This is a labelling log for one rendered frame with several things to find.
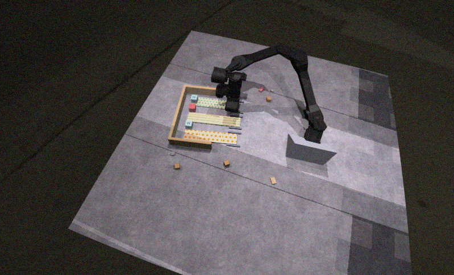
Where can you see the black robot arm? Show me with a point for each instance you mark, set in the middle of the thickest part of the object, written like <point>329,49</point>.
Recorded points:
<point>299,61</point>

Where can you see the beige strip with teal polka dots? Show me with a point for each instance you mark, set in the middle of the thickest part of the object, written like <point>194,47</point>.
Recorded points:
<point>221,104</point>

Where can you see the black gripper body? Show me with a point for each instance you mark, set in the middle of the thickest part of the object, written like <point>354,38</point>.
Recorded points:
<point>232,105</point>

